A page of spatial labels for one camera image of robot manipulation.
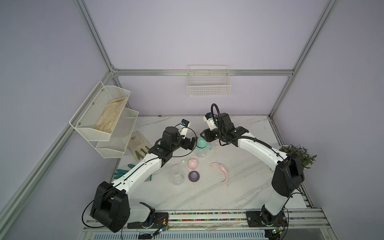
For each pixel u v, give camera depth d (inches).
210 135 29.4
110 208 15.8
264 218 25.9
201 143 33.1
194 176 33.9
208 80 38.3
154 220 28.7
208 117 29.4
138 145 39.9
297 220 29.5
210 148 36.0
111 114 31.5
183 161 36.7
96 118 31.2
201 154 37.8
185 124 27.1
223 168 35.5
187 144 28.3
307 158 30.4
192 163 35.6
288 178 18.2
